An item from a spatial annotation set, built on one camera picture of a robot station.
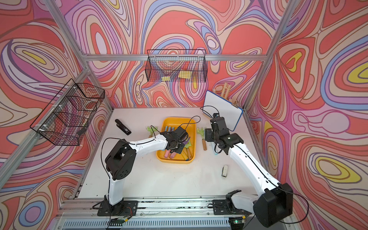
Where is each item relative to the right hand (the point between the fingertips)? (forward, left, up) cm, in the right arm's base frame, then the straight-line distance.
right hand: (213, 135), depth 81 cm
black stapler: (+20, +63, -13) cm, 68 cm away
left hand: (+1, +19, -15) cm, 25 cm away
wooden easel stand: (+27, -10, +8) cm, 30 cm away
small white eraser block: (-15, -7, -16) cm, 23 cm away
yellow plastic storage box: (-4, +14, -16) cm, 22 cm away
